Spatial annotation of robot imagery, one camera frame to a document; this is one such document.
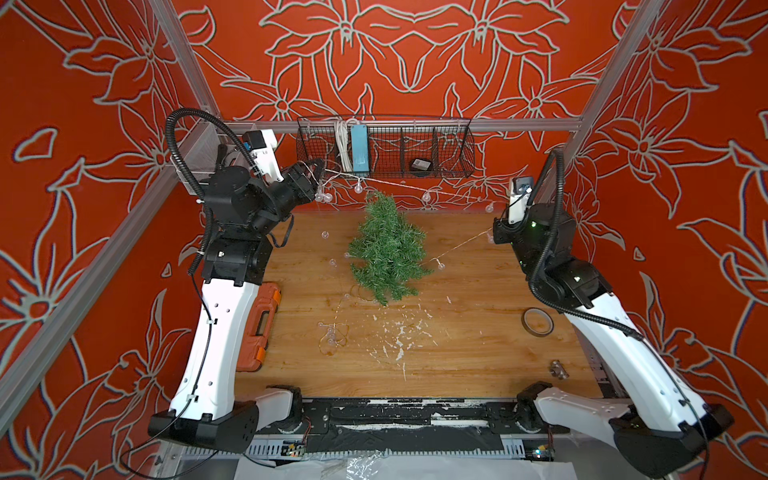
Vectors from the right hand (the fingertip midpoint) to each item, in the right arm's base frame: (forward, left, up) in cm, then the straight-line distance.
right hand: (504, 200), depth 65 cm
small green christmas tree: (-5, +26, -13) cm, 29 cm away
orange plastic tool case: (-14, +64, -39) cm, 76 cm away
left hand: (-2, +39, +12) cm, 40 cm away
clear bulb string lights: (-14, +42, -42) cm, 61 cm away
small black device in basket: (+32, +15, -13) cm, 37 cm away
